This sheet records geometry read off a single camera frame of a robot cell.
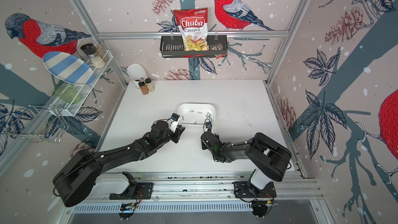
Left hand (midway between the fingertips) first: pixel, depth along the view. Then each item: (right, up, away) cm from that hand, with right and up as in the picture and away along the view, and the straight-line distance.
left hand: (185, 124), depth 85 cm
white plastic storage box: (+5, +4, +18) cm, 19 cm away
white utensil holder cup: (-40, +34, +28) cm, 60 cm away
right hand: (+11, -8, +7) cm, 15 cm away
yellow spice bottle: (-29, +22, +28) cm, 46 cm away
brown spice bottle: (-34, +22, +26) cm, 48 cm away
